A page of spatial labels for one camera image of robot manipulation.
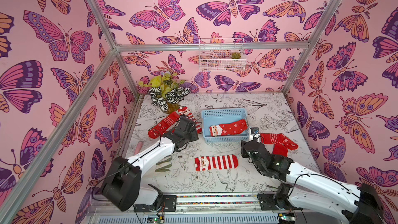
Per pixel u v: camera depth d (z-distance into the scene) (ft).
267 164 1.89
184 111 3.59
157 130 3.26
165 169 2.79
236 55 3.02
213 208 2.39
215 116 3.48
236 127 3.26
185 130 2.19
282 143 3.05
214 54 3.20
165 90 2.94
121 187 1.37
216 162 2.82
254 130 2.22
